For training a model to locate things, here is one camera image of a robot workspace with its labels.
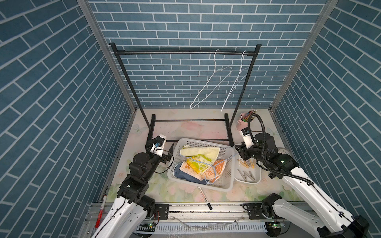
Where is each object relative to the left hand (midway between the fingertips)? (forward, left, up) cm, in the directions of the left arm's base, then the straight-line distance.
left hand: (169, 140), depth 70 cm
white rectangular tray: (-5, -44, -25) cm, 51 cm away
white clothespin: (-8, -41, -24) cm, 48 cm away
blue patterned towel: (-8, -4, -23) cm, 24 cm away
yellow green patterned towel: (+1, -17, -20) cm, 26 cm away
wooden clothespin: (0, -41, -24) cm, 48 cm away
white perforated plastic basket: (-12, -30, -26) cm, 41 cm away
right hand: (+1, -36, -6) cm, 37 cm away
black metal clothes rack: (+27, +19, -24) cm, 41 cm away
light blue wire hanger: (-4, -21, -19) cm, 28 cm away
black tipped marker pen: (-22, -19, -26) cm, 39 cm away
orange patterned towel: (-10, -22, -19) cm, 31 cm away
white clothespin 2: (-8, -45, -24) cm, 52 cm away
